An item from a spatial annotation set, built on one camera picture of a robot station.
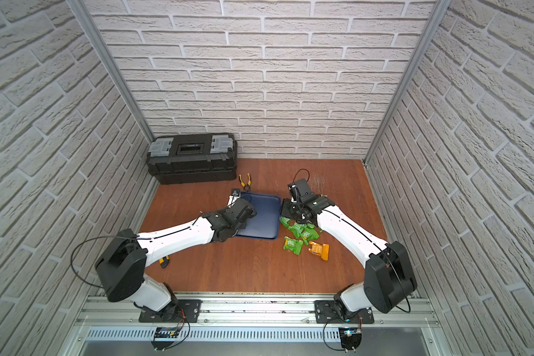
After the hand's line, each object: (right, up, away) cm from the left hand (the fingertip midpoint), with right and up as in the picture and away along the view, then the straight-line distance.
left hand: (241, 210), depth 87 cm
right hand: (+18, +1, -2) cm, 18 cm away
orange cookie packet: (+32, -16, 0) cm, 36 cm away
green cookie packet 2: (+28, -11, +4) cm, 30 cm away
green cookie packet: (+22, -14, 0) cm, 26 cm away
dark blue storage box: (+11, -6, +4) cm, 13 cm away
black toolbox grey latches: (-23, +22, +10) cm, 33 cm away
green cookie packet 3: (+25, -10, +5) cm, 27 cm away
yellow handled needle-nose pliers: (0, +9, +20) cm, 22 cm away
